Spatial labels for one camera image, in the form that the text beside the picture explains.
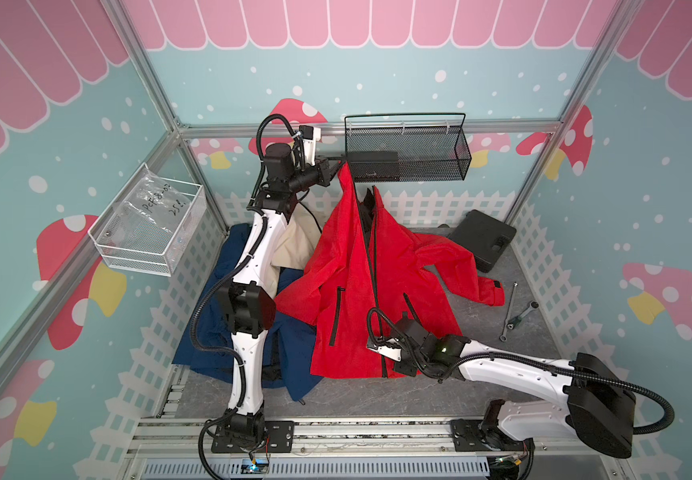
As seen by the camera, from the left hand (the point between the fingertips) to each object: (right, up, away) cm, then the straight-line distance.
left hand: (343, 162), depth 80 cm
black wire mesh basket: (+28, +10, +15) cm, 33 cm away
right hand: (+13, -52, +4) cm, 53 cm away
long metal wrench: (+49, -50, +12) cm, 71 cm away
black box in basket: (+10, +4, +17) cm, 20 cm away
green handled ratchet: (+53, -46, +13) cm, 71 cm away
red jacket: (+4, -31, +4) cm, 32 cm away
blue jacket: (-40, -50, +5) cm, 65 cm away
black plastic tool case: (+52, -18, +31) cm, 63 cm away
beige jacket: (-16, -22, +19) cm, 33 cm away
